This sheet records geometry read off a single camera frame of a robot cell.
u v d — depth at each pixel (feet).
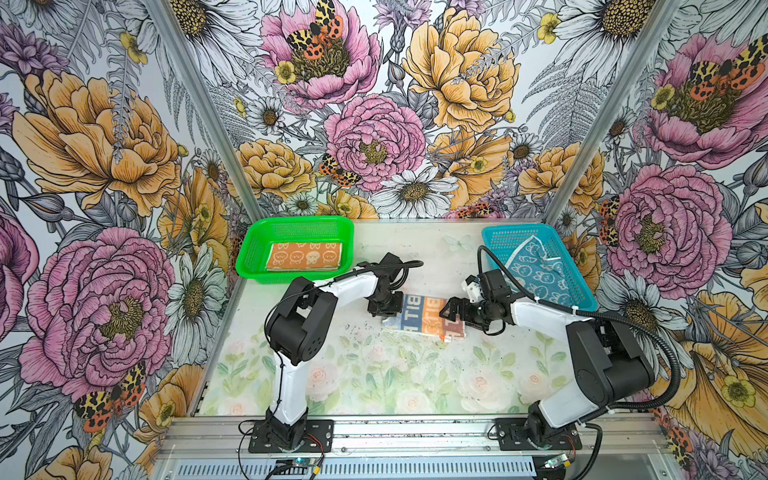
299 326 1.71
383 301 2.71
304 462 2.32
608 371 1.50
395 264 2.62
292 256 3.57
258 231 3.65
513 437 2.42
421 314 3.10
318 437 2.41
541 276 3.37
